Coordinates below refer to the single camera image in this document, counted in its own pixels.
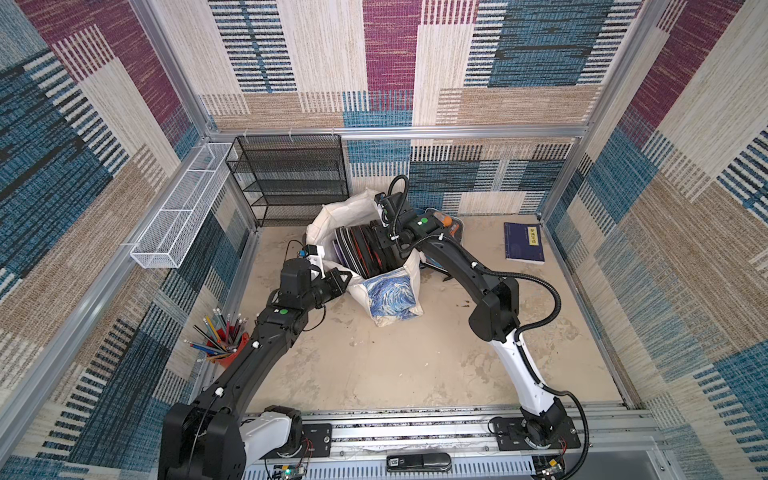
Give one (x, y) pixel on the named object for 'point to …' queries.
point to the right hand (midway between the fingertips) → (391, 233)
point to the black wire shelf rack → (288, 178)
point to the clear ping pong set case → (458, 229)
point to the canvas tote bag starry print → (392, 297)
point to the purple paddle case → (341, 254)
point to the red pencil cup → (219, 338)
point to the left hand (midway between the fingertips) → (353, 273)
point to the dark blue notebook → (524, 243)
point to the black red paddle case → (372, 259)
